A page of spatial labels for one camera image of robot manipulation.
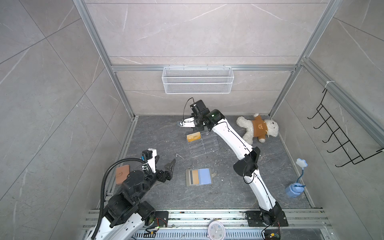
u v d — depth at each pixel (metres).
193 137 0.95
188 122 0.75
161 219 0.72
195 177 0.86
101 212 0.45
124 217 0.45
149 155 0.54
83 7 0.68
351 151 0.64
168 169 0.57
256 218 0.74
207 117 0.62
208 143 1.01
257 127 1.01
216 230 0.69
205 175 0.88
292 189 0.78
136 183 0.46
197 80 1.01
